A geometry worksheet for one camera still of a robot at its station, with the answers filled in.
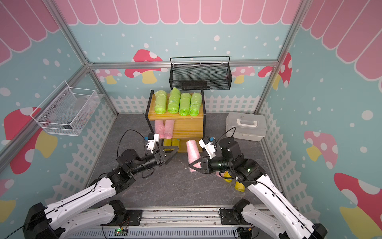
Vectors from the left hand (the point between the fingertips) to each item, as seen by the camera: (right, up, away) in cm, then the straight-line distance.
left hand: (179, 154), depth 64 cm
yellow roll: (-11, +2, +33) cm, 35 cm away
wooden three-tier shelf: (-1, +16, +7) cm, 17 cm away
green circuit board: (-30, -40, +8) cm, 50 cm away
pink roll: (-8, +11, +19) cm, 23 cm away
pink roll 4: (+17, -6, -7) cm, 20 cm away
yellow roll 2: (+32, -21, +17) cm, 42 cm away
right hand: (+6, -5, -2) cm, 8 cm away
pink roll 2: (-13, +11, +19) cm, 26 cm away
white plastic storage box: (+41, +12, +32) cm, 54 cm away
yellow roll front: (-6, +2, +34) cm, 35 cm away
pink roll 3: (+6, +1, -2) cm, 7 cm away
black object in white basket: (-52, +12, +4) cm, 54 cm away
